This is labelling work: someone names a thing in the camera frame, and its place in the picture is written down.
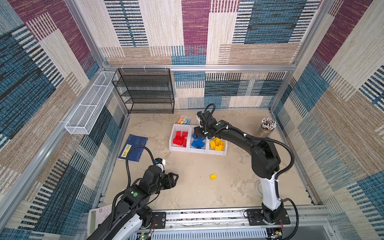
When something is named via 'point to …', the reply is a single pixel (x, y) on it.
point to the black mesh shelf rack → (145, 89)
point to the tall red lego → (179, 137)
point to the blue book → (132, 141)
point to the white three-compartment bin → (202, 148)
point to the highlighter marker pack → (184, 120)
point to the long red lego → (178, 142)
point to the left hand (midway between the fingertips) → (175, 175)
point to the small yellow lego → (213, 176)
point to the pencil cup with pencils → (268, 125)
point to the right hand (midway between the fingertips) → (199, 132)
